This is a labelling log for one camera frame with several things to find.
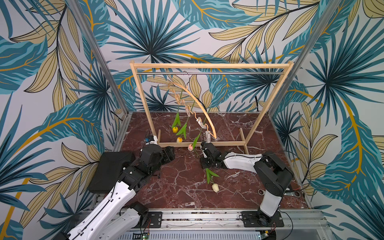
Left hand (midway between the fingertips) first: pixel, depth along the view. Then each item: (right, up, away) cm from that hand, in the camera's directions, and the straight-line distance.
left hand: (168, 152), depth 75 cm
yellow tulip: (+3, +17, +15) cm, 23 cm away
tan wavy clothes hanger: (+18, +33, +42) cm, 56 cm away
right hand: (+18, -8, +19) cm, 27 cm away
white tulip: (+24, -20, +7) cm, 32 cm away
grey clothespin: (+18, +9, -9) cm, 23 cm away
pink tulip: (+11, +2, +9) cm, 14 cm away
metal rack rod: (+21, +48, +23) cm, 58 cm away
